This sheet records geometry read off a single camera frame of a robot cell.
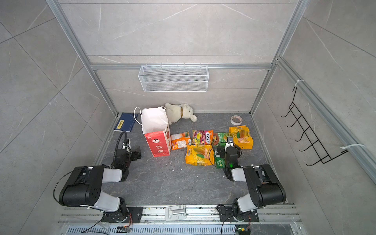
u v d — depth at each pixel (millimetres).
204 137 1015
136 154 862
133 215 733
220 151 838
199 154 907
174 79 1009
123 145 800
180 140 987
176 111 1100
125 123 1132
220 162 899
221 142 996
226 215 728
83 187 453
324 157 582
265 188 442
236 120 1149
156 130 1036
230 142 782
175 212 723
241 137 979
